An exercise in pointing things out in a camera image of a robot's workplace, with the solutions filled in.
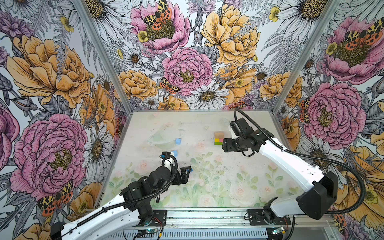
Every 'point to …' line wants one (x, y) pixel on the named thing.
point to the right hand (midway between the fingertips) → (230, 151)
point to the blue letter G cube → (191, 169)
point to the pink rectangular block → (221, 140)
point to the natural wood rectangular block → (219, 135)
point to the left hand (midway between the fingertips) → (182, 172)
